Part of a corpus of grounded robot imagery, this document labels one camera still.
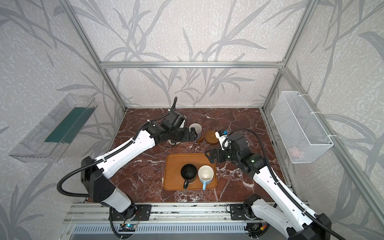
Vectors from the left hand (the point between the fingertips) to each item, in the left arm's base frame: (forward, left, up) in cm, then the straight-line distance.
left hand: (194, 132), depth 78 cm
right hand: (-7, -10, -2) cm, 12 cm away
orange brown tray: (-17, +12, -22) cm, 31 cm away
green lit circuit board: (-40, +31, -23) cm, 55 cm away
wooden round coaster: (+12, -11, -24) cm, 29 cm away
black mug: (-14, +3, -20) cm, 25 cm away
